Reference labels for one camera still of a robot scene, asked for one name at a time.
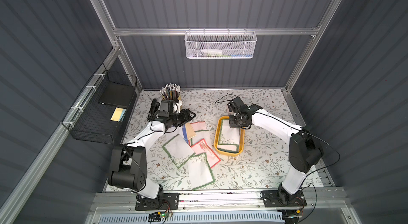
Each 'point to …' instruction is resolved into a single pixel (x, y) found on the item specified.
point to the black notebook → (117, 94)
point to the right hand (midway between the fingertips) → (233, 123)
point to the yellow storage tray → (215, 138)
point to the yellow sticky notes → (118, 114)
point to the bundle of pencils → (170, 91)
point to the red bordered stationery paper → (198, 126)
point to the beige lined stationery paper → (190, 131)
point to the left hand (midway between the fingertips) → (194, 117)
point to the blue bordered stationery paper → (184, 128)
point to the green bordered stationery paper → (201, 135)
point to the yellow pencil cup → (179, 98)
